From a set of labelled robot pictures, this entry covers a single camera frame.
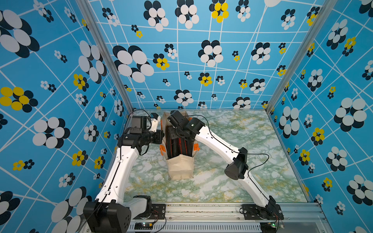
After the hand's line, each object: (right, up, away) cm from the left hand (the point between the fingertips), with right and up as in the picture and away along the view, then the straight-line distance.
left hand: (164, 132), depth 77 cm
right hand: (+5, +1, +7) cm, 8 cm away
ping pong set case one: (+13, -8, +2) cm, 15 cm away
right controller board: (+52, -45, -8) cm, 69 cm away
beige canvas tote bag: (+9, -17, -3) cm, 20 cm away
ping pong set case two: (+9, -8, +3) cm, 12 cm away
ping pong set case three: (+5, -9, +3) cm, 11 cm away
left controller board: (-10, -47, -5) cm, 48 cm away
